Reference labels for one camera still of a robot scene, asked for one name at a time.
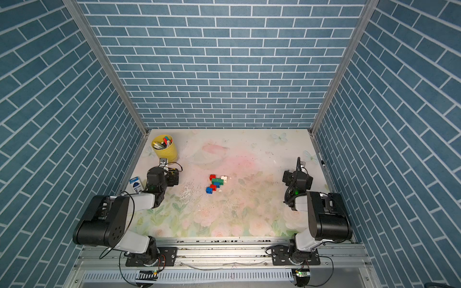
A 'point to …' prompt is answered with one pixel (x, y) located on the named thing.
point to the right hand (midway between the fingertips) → (299, 173)
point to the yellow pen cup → (164, 147)
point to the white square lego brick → (224, 178)
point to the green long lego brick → (221, 181)
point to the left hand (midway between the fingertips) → (171, 170)
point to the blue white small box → (136, 184)
